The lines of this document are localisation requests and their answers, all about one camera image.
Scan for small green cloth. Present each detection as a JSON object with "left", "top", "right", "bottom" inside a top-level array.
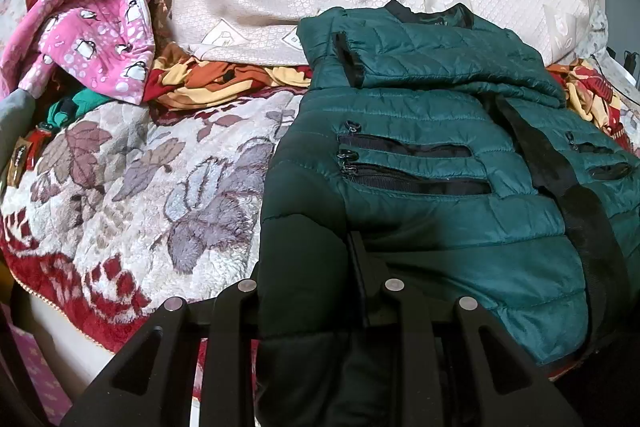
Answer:
[{"left": 47, "top": 89, "right": 103, "bottom": 131}]

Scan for red item with label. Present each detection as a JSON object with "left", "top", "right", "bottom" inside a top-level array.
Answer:
[{"left": 9, "top": 127, "right": 52, "bottom": 188}]

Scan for pink penguin print garment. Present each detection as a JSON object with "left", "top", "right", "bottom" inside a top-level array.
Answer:
[{"left": 0, "top": 0, "right": 173, "bottom": 105}]

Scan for green quilted jacket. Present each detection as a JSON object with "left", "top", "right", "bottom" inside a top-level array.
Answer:
[{"left": 256, "top": 0, "right": 640, "bottom": 427}]

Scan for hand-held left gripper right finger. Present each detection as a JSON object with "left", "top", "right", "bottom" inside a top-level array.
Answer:
[{"left": 350, "top": 232, "right": 583, "bottom": 427}]

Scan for pink patterned box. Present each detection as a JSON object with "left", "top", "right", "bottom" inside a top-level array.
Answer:
[{"left": 10, "top": 326, "right": 67, "bottom": 427}]

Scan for red white floral fleece blanket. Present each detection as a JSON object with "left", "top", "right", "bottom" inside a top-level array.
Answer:
[{"left": 0, "top": 89, "right": 313, "bottom": 355}]

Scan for grey cloth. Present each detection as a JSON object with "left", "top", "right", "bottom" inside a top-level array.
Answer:
[{"left": 0, "top": 88, "right": 37, "bottom": 188}]

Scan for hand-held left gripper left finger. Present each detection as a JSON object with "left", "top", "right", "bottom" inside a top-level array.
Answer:
[{"left": 60, "top": 279, "right": 261, "bottom": 427}]

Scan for orange yellow printed cloth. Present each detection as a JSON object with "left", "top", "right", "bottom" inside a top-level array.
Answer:
[{"left": 145, "top": 44, "right": 640, "bottom": 148}]

